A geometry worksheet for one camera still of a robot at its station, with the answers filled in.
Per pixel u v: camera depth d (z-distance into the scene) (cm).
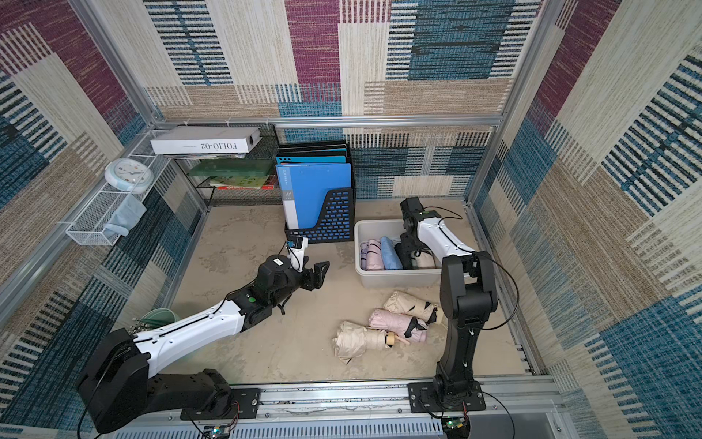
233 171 94
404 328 81
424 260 92
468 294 52
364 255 96
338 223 99
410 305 85
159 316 77
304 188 91
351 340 78
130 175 75
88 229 68
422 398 74
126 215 69
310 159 100
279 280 62
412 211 78
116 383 41
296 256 67
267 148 96
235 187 98
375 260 94
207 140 79
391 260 94
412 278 92
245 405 73
